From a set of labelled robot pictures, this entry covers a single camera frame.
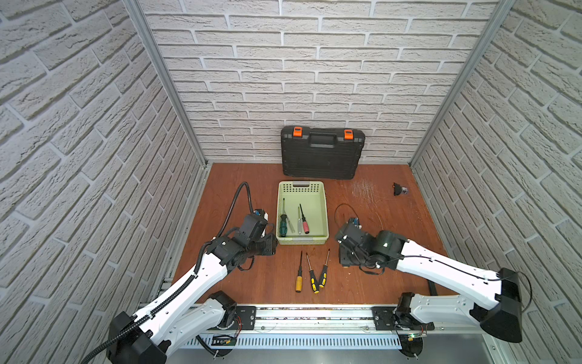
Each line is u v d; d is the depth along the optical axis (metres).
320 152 0.97
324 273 0.82
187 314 0.55
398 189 1.08
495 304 0.40
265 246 0.68
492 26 0.73
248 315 0.75
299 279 0.81
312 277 0.81
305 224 0.95
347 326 0.73
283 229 0.92
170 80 0.88
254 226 0.58
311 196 1.04
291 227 0.95
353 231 0.58
